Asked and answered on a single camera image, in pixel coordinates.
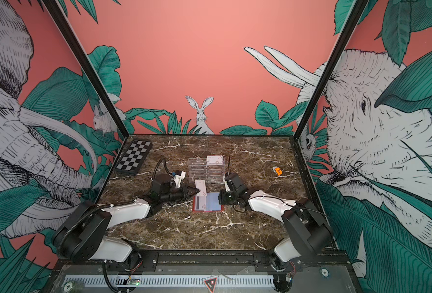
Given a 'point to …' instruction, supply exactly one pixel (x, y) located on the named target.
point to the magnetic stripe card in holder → (201, 201)
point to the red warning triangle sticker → (211, 284)
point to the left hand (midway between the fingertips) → (201, 189)
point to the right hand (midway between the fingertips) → (217, 195)
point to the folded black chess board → (133, 157)
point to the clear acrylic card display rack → (199, 170)
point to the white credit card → (215, 160)
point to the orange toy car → (278, 171)
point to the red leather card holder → (209, 203)
